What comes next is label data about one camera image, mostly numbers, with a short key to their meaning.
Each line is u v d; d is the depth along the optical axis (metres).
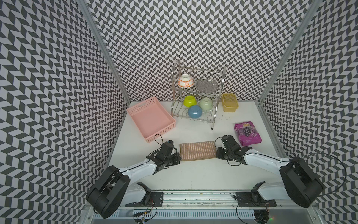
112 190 0.41
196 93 0.83
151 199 0.71
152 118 1.09
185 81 0.89
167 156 0.69
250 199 0.67
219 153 0.78
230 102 1.20
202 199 0.74
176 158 0.77
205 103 1.05
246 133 0.94
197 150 0.91
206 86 1.11
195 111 1.02
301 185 0.42
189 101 1.08
